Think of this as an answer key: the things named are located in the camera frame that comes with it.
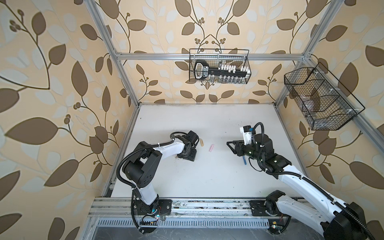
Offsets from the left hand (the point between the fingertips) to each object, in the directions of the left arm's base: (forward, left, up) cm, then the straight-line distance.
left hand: (192, 155), depth 92 cm
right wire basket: (+13, -66, +34) cm, 76 cm away
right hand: (-1, -21, +17) cm, 27 cm away
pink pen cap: (+6, -12, -1) cm, 14 cm away
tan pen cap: (+10, -6, -1) cm, 12 cm away
